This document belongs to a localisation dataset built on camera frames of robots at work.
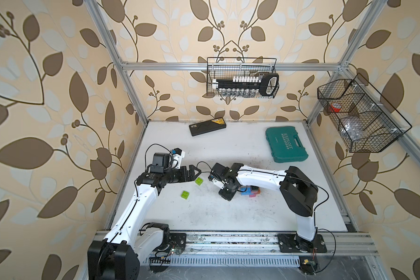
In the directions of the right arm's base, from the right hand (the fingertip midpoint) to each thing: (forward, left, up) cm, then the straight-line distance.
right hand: (227, 193), depth 88 cm
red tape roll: (+26, -52, +32) cm, 67 cm away
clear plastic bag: (+11, -51, +34) cm, 62 cm away
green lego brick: (+6, +15, +2) cm, 16 cm away
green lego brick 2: (-1, +21, +2) cm, 22 cm away
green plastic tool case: (+27, -36, +5) cm, 45 cm away
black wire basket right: (+14, -59, +32) cm, 69 cm away
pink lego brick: (-2, -13, +6) cm, 14 cm away
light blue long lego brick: (-2, -9, +5) cm, 11 cm away
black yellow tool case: (+47, +11, +1) cm, 48 cm away
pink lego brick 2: (-2, -13, -1) cm, 13 cm away
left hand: (+5, +17, +16) cm, 24 cm away
